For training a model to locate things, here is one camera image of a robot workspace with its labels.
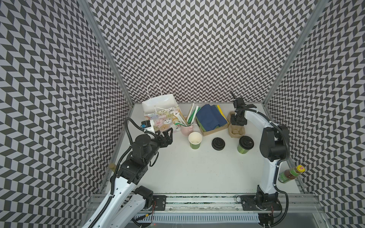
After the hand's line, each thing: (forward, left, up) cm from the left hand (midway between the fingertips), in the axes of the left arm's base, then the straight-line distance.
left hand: (166, 131), depth 71 cm
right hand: (+19, -45, -20) cm, 52 cm away
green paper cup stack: (+7, -15, -20) cm, 26 cm away
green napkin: (+15, -22, -22) cm, 34 cm away
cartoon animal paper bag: (+15, +4, 0) cm, 15 cm away
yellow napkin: (+31, -37, -23) cm, 53 cm away
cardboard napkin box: (+13, -22, -23) cm, 34 cm away
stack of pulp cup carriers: (+14, -43, -22) cm, 50 cm away
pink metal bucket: (+14, -9, -21) cm, 27 cm away
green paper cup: (-1, -43, -20) cm, 47 cm away
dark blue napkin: (+23, -26, -18) cm, 40 cm away
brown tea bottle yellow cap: (-16, -64, -15) cm, 67 cm away
